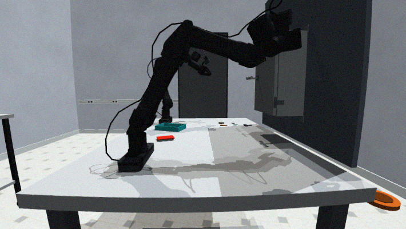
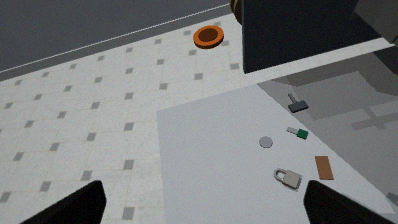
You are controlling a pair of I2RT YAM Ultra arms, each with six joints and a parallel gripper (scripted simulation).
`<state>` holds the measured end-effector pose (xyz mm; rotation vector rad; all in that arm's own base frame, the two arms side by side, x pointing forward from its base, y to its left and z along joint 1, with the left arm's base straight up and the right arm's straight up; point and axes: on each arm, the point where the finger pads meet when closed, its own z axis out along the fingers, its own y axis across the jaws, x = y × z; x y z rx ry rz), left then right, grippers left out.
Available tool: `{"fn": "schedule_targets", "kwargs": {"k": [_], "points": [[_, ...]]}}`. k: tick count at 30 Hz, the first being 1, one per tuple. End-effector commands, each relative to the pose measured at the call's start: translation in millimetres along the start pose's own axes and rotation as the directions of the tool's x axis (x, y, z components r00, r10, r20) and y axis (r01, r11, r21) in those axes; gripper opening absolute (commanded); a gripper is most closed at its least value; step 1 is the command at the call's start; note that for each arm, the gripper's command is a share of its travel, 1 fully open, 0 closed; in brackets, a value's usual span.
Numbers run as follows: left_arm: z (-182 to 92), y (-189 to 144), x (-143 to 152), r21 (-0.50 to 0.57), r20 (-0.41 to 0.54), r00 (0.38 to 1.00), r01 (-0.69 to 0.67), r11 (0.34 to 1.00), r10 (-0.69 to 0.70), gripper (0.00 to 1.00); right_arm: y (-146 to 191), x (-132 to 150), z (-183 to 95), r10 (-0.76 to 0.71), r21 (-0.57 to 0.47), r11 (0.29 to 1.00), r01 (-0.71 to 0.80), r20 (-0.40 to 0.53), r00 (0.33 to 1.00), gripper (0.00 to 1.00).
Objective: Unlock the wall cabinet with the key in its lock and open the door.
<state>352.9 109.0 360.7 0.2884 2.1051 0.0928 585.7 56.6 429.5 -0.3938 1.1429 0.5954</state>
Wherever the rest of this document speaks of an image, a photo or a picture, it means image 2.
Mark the grey cabinet door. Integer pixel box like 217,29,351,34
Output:
350,0,398,47

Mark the blue-grey wall panel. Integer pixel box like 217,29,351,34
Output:
241,0,382,74

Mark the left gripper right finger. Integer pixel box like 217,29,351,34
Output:
303,180,395,224

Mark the grey padlock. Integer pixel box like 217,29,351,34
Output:
274,169,300,189

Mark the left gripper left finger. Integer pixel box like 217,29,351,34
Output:
19,180,107,224

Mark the brown flat rectangular tag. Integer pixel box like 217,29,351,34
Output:
315,156,334,180

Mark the grey flat disc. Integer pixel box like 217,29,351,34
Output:
259,136,272,148

